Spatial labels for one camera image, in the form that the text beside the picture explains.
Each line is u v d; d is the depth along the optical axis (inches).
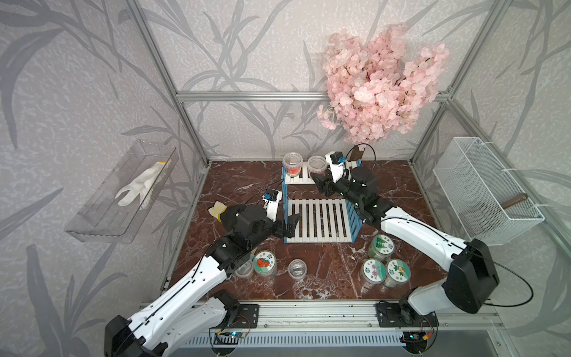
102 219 24.4
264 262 30.4
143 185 25.2
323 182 26.3
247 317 28.5
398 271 29.8
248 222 20.3
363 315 29.7
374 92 25.3
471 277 16.4
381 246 32.2
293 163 29.1
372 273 29.7
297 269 31.0
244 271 30.9
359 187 23.2
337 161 24.9
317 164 29.0
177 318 16.8
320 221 37.8
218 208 40.1
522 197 24.4
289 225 25.4
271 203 24.4
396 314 28.1
